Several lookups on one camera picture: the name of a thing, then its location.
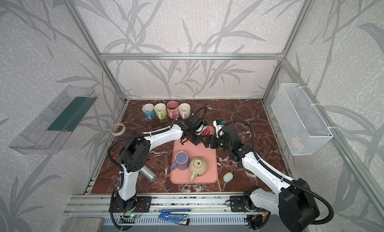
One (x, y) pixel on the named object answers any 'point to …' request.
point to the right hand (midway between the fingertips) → (207, 132)
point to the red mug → (205, 132)
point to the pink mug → (173, 109)
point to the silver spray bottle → (148, 173)
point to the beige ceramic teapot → (198, 167)
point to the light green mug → (160, 110)
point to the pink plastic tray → (202, 150)
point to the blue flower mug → (148, 109)
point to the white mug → (184, 109)
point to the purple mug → (182, 161)
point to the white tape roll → (120, 133)
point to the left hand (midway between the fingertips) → (201, 135)
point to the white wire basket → (304, 129)
